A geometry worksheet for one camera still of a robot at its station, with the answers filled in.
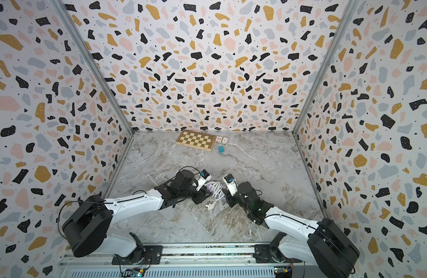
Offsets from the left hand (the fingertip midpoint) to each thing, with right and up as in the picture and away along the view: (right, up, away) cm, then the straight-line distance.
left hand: (211, 190), depth 84 cm
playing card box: (+5, +26, +32) cm, 42 cm away
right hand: (+8, +2, 0) cm, 8 cm away
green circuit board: (-30, -30, -14) cm, 45 cm away
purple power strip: (-1, +1, +6) cm, 6 cm away
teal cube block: (+5, +20, +29) cm, 35 cm away
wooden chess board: (-7, +25, +29) cm, 39 cm away
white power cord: (+2, 0, +4) cm, 4 cm away
